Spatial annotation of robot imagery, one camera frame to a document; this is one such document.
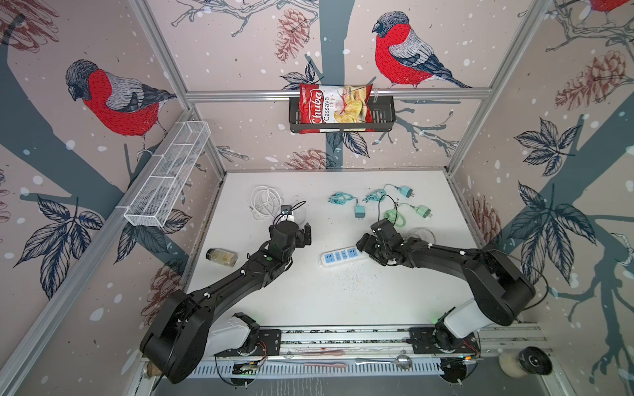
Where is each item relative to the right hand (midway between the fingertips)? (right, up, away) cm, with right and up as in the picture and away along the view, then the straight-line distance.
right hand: (361, 247), depth 92 cm
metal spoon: (+8, -27, -23) cm, 37 cm away
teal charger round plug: (+12, +20, +19) cm, 30 cm away
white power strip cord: (-40, +16, +15) cm, 46 cm away
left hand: (-23, +11, -6) cm, 26 cm away
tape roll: (+38, -22, -31) cm, 53 cm away
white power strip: (-8, -3, -2) cm, 9 cm away
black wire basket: (+9, +50, +3) cm, 51 cm away
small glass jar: (-52, -3, -4) cm, 52 cm away
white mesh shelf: (-65, +21, -19) cm, 71 cm away
